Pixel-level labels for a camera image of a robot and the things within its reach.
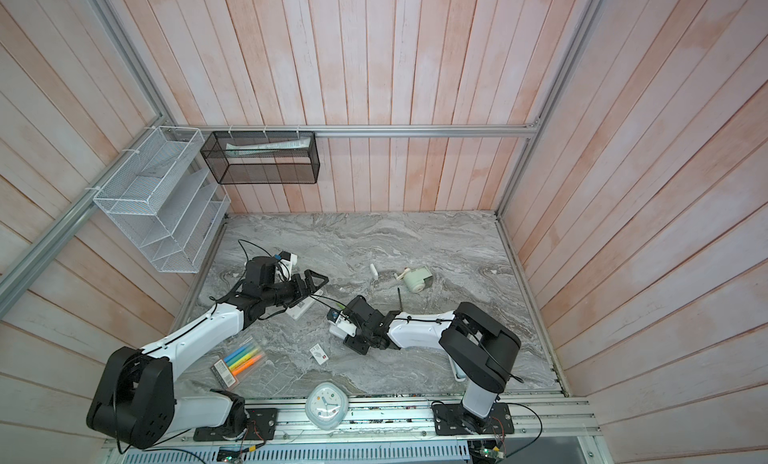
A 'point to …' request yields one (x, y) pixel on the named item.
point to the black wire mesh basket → (263, 157)
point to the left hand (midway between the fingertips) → (320, 290)
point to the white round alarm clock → (326, 405)
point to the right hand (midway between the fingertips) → (353, 332)
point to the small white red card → (319, 354)
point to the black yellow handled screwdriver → (399, 295)
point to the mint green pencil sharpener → (417, 280)
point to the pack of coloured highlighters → (237, 363)
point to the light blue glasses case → (459, 374)
